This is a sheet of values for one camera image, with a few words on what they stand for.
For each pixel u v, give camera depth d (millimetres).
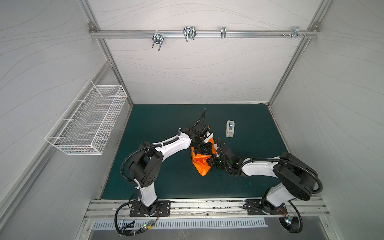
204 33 781
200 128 716
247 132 1016
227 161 689
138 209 719
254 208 727
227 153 690
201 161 859
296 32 764
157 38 796
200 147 744
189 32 765
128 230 685
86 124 689
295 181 442
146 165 465
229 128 1013
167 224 702
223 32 777
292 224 717
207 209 748
